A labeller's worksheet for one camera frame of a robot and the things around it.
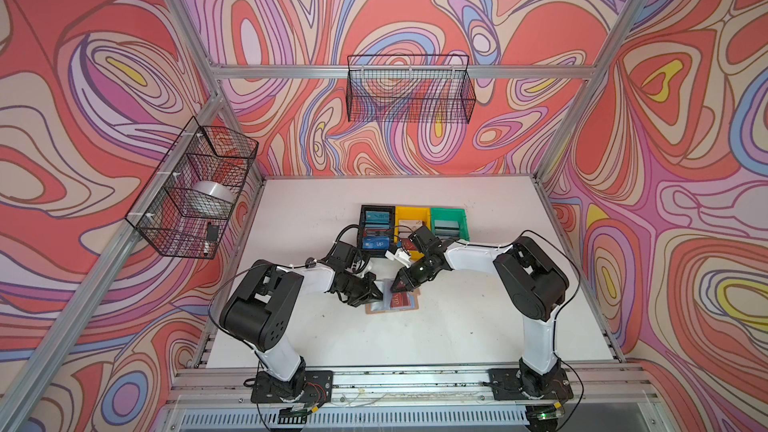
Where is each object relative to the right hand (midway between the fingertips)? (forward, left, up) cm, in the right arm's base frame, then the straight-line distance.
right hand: (397, 294), depth 89 cm
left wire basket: (+11, +47, +35) cm, 60 cm away
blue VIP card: (+18, +6, +2) cm, 19 cm away
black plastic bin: (+21, +6, +1) cm, 22 cm away
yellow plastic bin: (+28, -5, 0) cm, 28 cm away
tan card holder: (-4, +4, +2) cm, 6 cm away
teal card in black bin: (+28, +6, +3) cm, 29 cm away
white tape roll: (+15, +44, +32) cm, 56 cm away
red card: (-2, -1, +1) cm, 2 cm away
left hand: (-1, +3, +1) cm, 3 cm away
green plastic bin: (+26, -20, 0) cm, 33 cm away
